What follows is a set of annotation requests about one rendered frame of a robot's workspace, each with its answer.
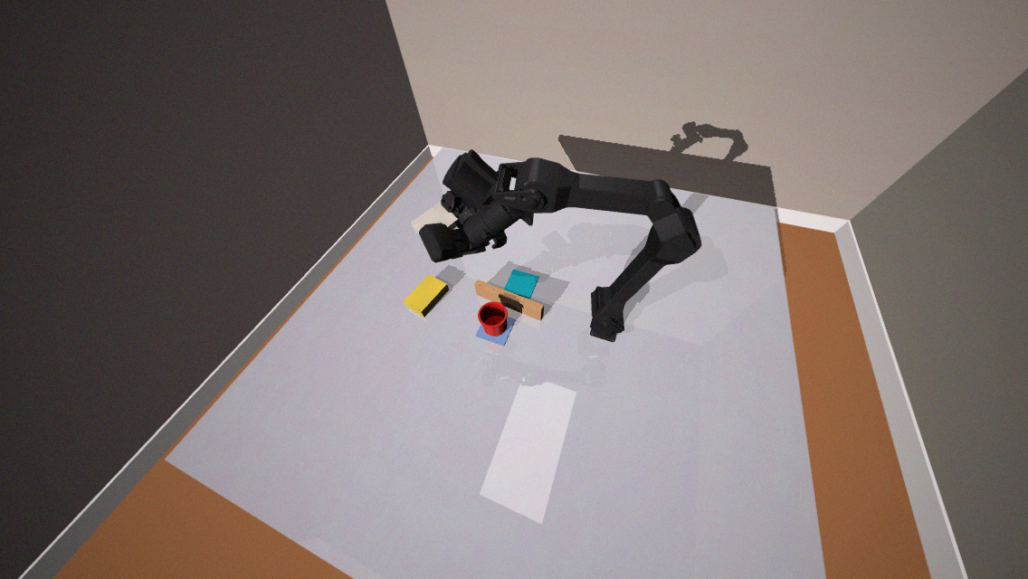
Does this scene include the red cup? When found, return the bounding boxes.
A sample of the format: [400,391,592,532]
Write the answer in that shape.
[478,301,508,337]

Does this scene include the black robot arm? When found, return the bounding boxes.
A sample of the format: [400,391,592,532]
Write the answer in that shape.
[441,149,702,342]

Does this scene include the beige flat block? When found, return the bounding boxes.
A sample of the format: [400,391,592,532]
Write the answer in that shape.
[411,201,458,232]

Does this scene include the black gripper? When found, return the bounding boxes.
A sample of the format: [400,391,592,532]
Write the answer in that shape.
[419,206,508,263]

